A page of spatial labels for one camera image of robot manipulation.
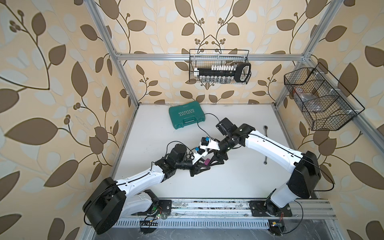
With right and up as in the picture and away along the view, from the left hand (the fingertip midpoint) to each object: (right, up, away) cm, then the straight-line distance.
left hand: (206, 163), depth 75 cm
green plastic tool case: (-13, +26, +33) cm, 44 cm away
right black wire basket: (+59, +30, -3) cm, 66 cm away
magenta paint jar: (0, +2, -2) cm, 3 cm away
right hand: (+1, +3, +1) cm, 4 cm away
